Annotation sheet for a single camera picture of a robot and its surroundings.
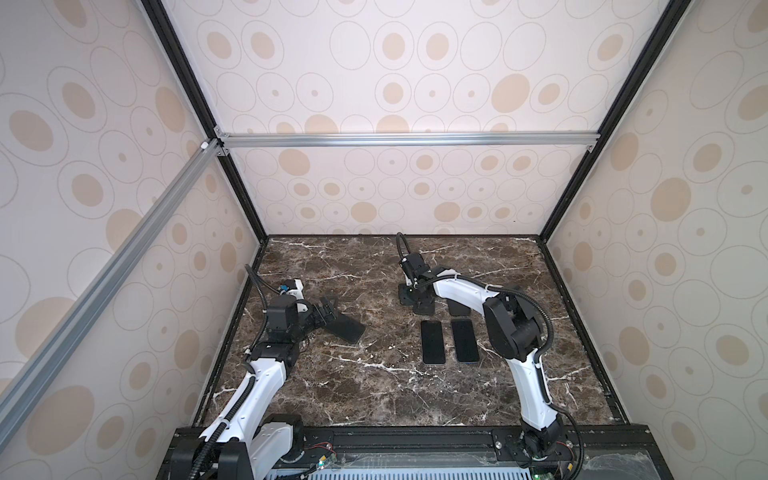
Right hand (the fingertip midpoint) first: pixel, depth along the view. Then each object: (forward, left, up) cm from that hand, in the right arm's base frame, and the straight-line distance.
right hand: (404, 297), depth 101 cm
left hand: (-10, +20, +15) cm, 27 cm away
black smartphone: (-15, -9, -2) cm, 18 cm away
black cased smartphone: (-10, +19, -2) cm, 21 cm away
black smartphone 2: (-18, -17, +4) cm, 25 cm away
